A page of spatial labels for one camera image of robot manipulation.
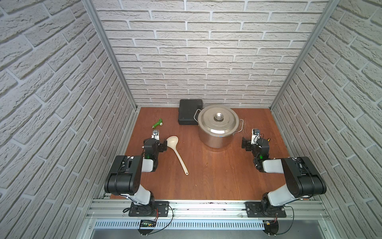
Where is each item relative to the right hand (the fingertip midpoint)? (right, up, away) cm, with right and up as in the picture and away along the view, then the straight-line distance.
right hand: (252, 137), depth 94 cm
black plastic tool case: (-44, +19, +17) cm, 51 cm away
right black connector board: (-1, -40, -25) cm, 48 cm away
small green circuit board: (-61, -41, -22) cm, 77 cm away
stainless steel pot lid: (-23, +11, -5) cm, 26 cm away
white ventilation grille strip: (-67, -40, -25) cm, 81 cm away
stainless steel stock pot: (-23, -4, +3) cm, 23 cm away
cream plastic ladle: (-53, -3, +3) cm, 53 cm away
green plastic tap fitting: (-64, +9, +12) cm, 66 cm away
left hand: (-66, 0, 0) cm, 66 cm away
